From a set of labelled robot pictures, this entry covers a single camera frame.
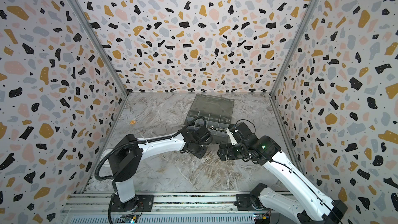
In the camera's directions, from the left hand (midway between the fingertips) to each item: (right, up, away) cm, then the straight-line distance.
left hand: (203, 151), depth 86 cm
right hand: (+10, +4, -16) cm, 19 cm away
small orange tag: (-48, +14, +18) cm, 53 cm away
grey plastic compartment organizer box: (+8, +20, +26) cm, 34 cm away
